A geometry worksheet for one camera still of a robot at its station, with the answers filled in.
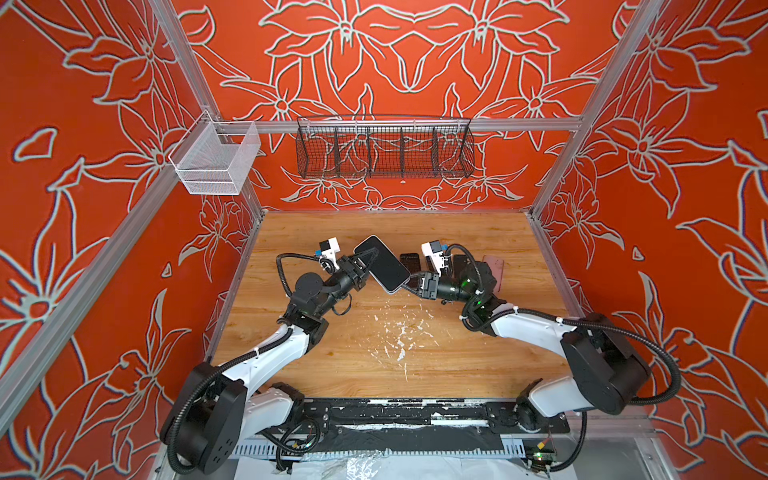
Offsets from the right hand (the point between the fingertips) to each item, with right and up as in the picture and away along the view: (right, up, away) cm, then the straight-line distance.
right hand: (394, 287), depth 70 cm
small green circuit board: (+35, -40, -2) cm, 53 cm away
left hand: (-4, +8, -1) cm, 9 cm away
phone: (-2, +4, -1) cm, 4 cm away
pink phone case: (+37, +2, +33) cm, 50 cm away
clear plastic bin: (-57, +38, +24) cm, 73 cm away
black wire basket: (-2, +42, +28) cm, 51 cm away
